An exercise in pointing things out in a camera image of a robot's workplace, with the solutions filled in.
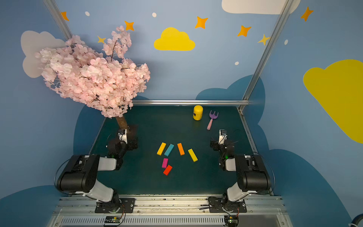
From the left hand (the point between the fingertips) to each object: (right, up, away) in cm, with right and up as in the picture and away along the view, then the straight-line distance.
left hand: (130, 135), depth 94 cm
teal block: (+27, -10, +1) cm, 29 cm away
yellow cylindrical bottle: (+48, +18, +13) cm, 53 cm away
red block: (+27, -21, -7) cm, 35 cm away
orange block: (+35, -9, +1) cm, 36 cm away
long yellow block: (+21, -9, +1) cm, 23 cm away
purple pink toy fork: (+61, +14, +20) cm, 66 cm away
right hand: (+62, 0, +1) cm, 62 cm away
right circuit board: (+62, -43, -21) cm, 78 cm away
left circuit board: (0, -41, -23) cm, 47 cm away
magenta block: (+25, -17, -5) cm, 31 cm away
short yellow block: (+43, -13, -1) cm, 45 cm away
